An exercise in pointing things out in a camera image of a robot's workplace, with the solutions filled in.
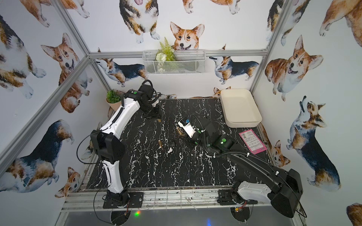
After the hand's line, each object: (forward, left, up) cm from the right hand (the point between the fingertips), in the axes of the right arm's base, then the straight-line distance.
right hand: (180, 134), depth 71 cm
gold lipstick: (0, 0, +3) cm, 3 cm away
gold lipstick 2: (+6, +15, -22) cm, 27 cm away
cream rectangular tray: (+39, -44, -25) cm, 64 cm away
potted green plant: (+37, +52, -10) cm, 64 cm away
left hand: (+17, +12, -5) cm, 21 cm away
